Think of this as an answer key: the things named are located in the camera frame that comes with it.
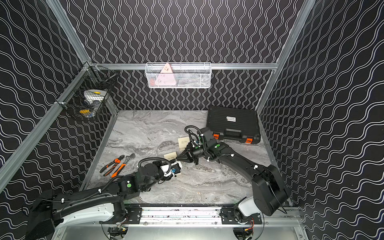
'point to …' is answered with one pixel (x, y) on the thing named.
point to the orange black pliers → (116, 161)
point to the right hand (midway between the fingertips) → (176, 157)
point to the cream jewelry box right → (183, 142)
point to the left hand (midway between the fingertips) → (173, 156)
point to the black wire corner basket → (88, 94)
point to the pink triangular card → (166, 77)
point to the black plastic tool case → (234, 124)
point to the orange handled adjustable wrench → (132, 156)
